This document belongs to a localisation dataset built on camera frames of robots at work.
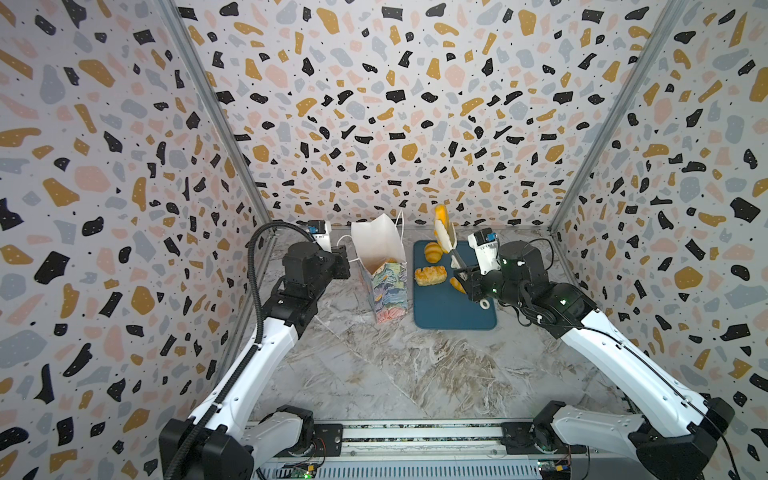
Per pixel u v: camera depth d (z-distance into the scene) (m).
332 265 0.62
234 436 0.39
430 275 1.03
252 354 0.46
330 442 0.74
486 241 0.59
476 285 0.61
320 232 0.64
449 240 0.71
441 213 0.75
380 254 1.00
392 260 0.95
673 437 0.39
